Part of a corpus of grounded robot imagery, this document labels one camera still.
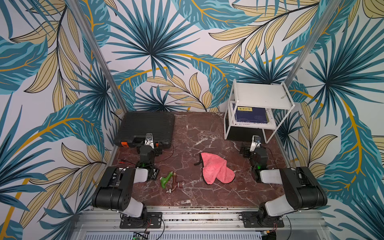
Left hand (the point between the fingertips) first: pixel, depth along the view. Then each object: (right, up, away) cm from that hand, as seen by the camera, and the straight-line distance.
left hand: (151, 142), depth 92 cm
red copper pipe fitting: (+15, -21, -7) cm, 27 cm away
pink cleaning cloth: (+39, -13, -6) cm, 41 cm away
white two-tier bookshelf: (+75, +32, +11) cm, 82 cm away
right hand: (+62, 0, 0) cm, 62 cm away
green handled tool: (+10, -21, -6) cm, 24 cm away
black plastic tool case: (-14, +11, +11) cm, 21 cm away
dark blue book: (+62, +17, +1) cm, 64 cm away
